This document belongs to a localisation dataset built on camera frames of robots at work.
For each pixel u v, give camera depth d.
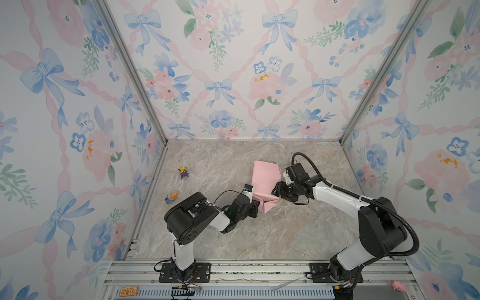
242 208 0.72
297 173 0.72
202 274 0.73
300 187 0.68
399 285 0.70
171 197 0.92
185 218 0.50
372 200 0.49
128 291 0.69
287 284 0.72
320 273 0.73
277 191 0.81
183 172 1.02
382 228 0.45
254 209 0.82
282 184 0.80
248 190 0.82
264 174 0.96
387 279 0.73
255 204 0.90
